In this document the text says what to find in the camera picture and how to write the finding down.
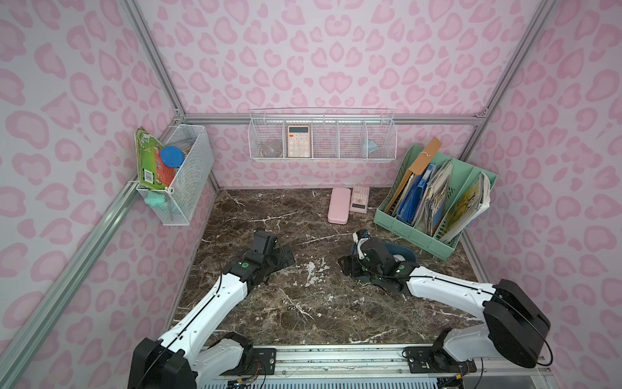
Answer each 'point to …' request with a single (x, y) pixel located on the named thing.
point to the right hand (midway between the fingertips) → (346, 259)
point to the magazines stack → (436, 195)
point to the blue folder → (407, 207)
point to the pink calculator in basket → (298, 141)
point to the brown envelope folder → (418, 168)
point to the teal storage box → (396, 250)
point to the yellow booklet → (478, 200)
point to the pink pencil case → (339, 203)
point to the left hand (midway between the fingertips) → (281, 252)
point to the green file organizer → (463, 178)
